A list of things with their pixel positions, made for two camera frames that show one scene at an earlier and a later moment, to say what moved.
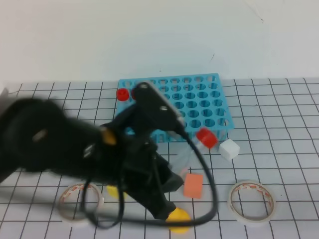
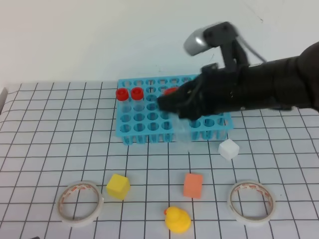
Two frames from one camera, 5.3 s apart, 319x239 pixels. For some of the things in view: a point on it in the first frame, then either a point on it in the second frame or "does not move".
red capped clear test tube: x=205 y=138 → x=183 y=126
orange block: x=193 y=185 does not move
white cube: x=229 y=149 does not move
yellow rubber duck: x=179 y=215 does not move
